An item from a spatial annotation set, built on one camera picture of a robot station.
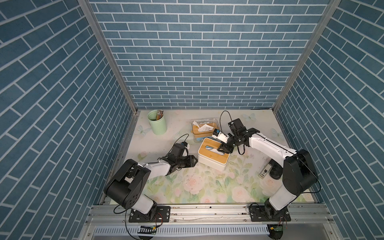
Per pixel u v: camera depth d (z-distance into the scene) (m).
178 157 0.73
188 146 0.87
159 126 1.01
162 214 0.74
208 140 0.89
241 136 0.64
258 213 0.73
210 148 0.89
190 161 0.80
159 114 0.94
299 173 0.46
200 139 0.99
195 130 0.99
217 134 0.78
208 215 0.75
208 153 0.85
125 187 0.44
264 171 0.85
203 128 0.97
